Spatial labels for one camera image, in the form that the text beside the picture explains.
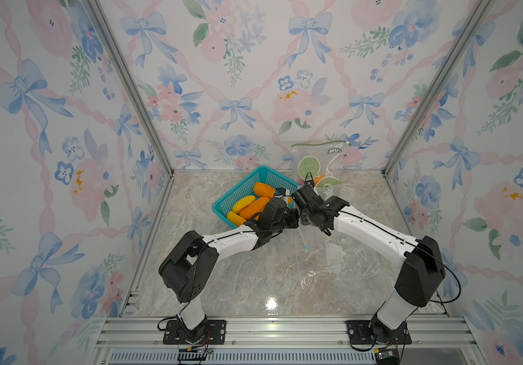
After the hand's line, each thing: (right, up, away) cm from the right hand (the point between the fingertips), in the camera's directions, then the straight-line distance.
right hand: (315, 209), depth 86 cm
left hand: (-4, -1, 0) cm, 4 cm away
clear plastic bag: (+7, -21, +3) cm, 23 cm away
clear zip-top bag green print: (+7, +19, +12) cm, 23 cm away
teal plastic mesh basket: (-20, +15, +25) cm, 35 cm away
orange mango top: (-19, +8, +20) cm, 29 cm away
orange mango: (+4, +12, +14) cm, 20 cm away
